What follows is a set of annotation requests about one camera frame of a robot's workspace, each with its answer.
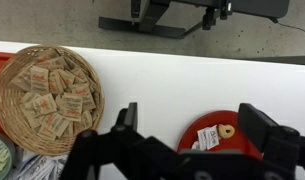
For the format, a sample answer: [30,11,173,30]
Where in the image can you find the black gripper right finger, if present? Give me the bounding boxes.
[237,102,302,168]

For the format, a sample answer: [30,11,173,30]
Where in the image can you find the black chair base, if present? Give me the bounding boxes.
[98,0,291,40]

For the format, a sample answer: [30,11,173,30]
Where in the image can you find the small white sachet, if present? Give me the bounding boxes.
[190,140,202,151]

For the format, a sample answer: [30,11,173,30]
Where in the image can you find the ring-shaped biscuit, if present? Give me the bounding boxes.
[217,123,236,140]

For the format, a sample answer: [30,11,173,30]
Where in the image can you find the thin black floor cable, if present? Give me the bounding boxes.
[271,17,305,37]

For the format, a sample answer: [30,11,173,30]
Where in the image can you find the brown sugar packet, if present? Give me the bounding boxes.
[29,65,50,95]
[56,68,77,89]
[48,70,65,95]
[22,109,43,130]
[38,56,69,71]
[71,82,97,111]
[32,92,58,117]
[41,112,71,138]
[11,67,33,92]
[61,92,84,122]

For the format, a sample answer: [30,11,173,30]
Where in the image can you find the white printed sachet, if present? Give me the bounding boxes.
[197,124,221,151]

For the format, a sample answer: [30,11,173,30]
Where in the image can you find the round red plate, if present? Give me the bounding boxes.
[176,109,264,161]

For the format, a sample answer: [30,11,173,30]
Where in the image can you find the round wicker basket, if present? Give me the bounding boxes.
[0,44,106,157]

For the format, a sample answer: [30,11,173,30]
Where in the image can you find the round container with green packets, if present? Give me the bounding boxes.
[0,131,17,180]

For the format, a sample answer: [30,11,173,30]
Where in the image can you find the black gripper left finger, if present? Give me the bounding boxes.
[113,101,140,135]

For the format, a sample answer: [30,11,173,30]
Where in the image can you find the white paper packet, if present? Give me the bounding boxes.
[15,151,56,180]
[51,154,70,180]

